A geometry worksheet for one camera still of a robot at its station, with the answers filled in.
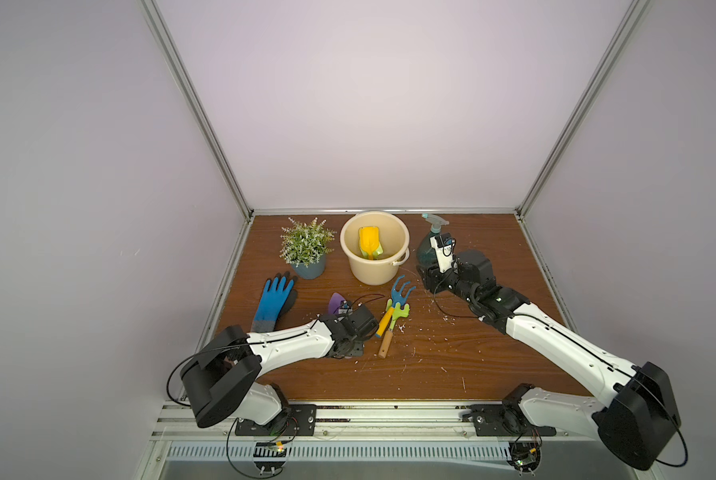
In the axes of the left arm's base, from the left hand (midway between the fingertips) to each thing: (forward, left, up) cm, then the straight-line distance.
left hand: (357, 345), depth 86 cm
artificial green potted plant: (+23, +16, +17) cm, 33 cm away
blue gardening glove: (+13, +29, 0) cm, 32 cm away
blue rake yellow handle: (+15, -14, +1) cm, 21 cm away
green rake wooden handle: (+10, -12, 0) cm, 16 cm away
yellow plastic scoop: (+33, -3, +9) cm, 35 cm away
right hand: (+16, -19, +23) cm, 34 cm away
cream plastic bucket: (+29, -11, +14) cm, 34 cm away
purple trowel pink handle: (+13, +8, +2) cm, 15 cm away
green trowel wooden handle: (+30, -6, +6) cm, 31 cm away
